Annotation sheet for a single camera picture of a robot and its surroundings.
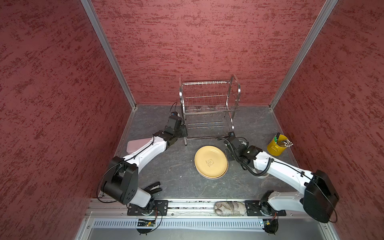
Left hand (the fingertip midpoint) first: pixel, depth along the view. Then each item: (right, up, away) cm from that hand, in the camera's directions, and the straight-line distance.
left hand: (184, 131), depth 89 cm
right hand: (+28, -13, -4) cm, 31 cm away
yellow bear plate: (+16, -19, -1) cm, 25 cm away
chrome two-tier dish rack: (+16, +16, +13) cm, 26 cm away
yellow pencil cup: (+55, -11, +1) cm, 56 cm away
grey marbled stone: (+24, -37, -18) cm, 47 cm away
